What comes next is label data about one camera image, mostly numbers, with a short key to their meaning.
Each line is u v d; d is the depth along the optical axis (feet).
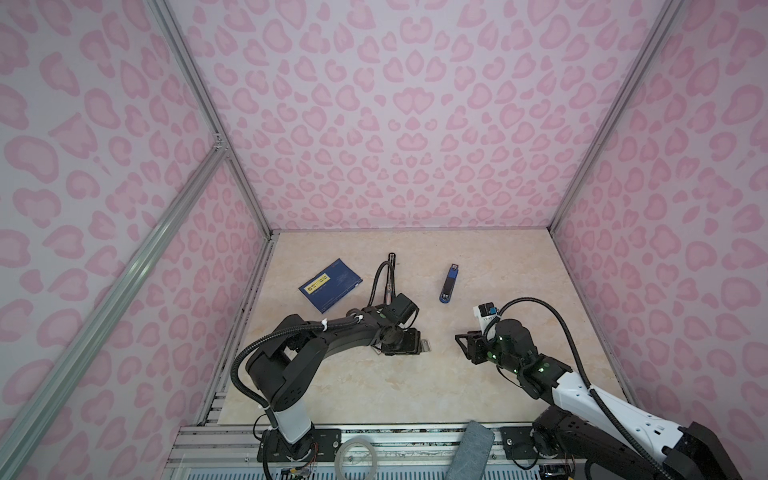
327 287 3.39
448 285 3.22
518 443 2.40
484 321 2.41
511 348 2.07
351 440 2.31
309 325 1.67
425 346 2.94
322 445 2.40
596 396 1.67
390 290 3.32
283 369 1.50
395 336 2.24
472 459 2.26
